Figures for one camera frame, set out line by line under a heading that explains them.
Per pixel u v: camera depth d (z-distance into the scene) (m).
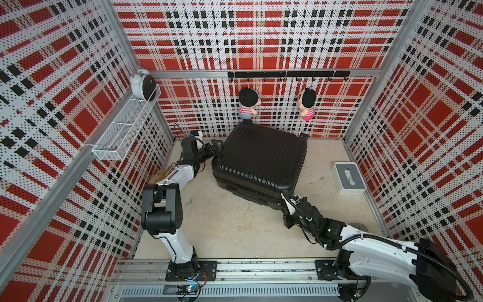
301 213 0.57
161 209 0.49
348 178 0.96
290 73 0.89
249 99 0.92
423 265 0.41
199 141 0.78
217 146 0.86
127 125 0.75
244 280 0.72
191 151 0.73
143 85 0.78
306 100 0.96
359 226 0.83
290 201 0.68
